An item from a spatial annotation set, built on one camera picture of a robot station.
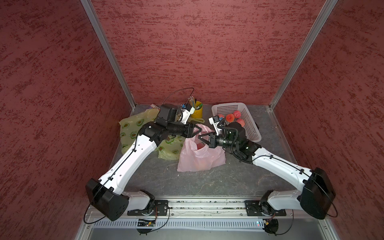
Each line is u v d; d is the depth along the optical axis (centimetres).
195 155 73
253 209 73
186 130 61
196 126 66
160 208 74
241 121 104
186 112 63
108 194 38
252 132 97
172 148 95
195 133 66
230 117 107
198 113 107
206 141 69
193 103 103
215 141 64
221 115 108
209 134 68
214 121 67
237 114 110
